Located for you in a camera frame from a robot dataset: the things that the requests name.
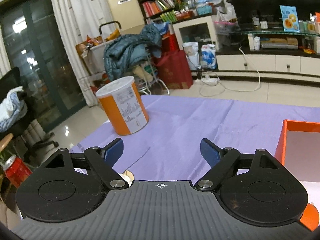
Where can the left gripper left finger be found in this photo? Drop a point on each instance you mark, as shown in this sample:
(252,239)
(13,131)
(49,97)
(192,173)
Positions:
(68,186)

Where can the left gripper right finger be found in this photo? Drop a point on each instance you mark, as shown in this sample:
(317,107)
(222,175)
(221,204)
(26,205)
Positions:
(254,188)

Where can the small orange tangerine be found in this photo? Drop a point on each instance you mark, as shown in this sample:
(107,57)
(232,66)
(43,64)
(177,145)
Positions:
(310,217)

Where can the red soda can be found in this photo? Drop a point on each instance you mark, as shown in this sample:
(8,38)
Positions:
(16,171)

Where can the orange cardboard box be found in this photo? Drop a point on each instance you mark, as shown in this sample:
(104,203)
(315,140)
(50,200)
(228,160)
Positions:
(298,149)

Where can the black office chair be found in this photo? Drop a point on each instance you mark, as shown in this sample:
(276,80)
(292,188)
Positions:
(17,114)

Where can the purple floral tablecloth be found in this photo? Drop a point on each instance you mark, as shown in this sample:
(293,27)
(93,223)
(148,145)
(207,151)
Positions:
(168,147)

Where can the orange white canister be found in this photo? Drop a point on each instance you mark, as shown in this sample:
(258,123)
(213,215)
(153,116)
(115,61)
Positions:
(123,105)

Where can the white tv cabinet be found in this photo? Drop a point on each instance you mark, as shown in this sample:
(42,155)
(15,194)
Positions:
(272,55)

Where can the blue puffer jacket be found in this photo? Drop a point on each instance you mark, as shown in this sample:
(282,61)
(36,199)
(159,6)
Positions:
(129,50)

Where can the red gift bag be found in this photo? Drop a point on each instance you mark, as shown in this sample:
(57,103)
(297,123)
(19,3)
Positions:
(173,68)

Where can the white glass-door small cabinet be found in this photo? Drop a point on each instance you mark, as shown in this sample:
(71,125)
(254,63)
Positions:
(199,29)

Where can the blue snack bag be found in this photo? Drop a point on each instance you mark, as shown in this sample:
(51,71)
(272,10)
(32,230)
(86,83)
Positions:
(290,19)

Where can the white curtain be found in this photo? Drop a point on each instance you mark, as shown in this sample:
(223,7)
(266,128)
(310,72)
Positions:
(77,19)

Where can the white floor air conditioner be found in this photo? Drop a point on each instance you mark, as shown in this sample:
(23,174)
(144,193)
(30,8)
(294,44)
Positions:
(128,14)

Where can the dark bookshelf with books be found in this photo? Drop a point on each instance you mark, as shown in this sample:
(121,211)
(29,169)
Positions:
(156,1)

